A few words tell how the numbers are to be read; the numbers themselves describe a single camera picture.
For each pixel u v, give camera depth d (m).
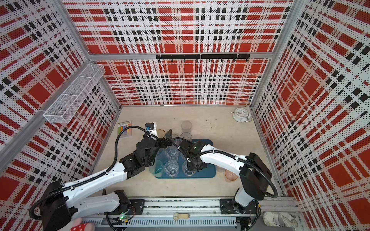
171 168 0.88
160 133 0.66
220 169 0.83
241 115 1.10
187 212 0.73
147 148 0.55
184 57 0.88
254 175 0.43
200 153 0.55
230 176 0.84
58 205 0.38
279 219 0.68
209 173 0.86
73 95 0.75
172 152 0.89
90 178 0.46
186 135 0.97
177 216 0.69
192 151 0.58
